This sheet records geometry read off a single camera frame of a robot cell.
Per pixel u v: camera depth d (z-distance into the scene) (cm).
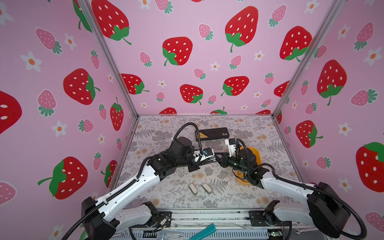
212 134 108
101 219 38
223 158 71
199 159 57
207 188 82
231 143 72
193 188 81
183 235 70
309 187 46
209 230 71
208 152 58
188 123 53
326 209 41
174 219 75
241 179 70
